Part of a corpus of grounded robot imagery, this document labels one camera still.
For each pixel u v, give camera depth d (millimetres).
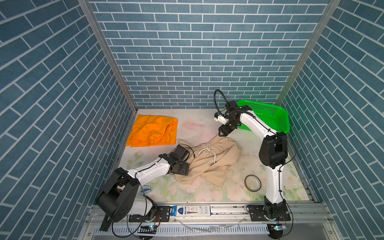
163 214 737
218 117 883
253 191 814
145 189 806
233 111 714
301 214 753
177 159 683
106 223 693
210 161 861
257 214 735
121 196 418
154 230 719
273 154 558
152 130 1027
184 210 737
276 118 1150
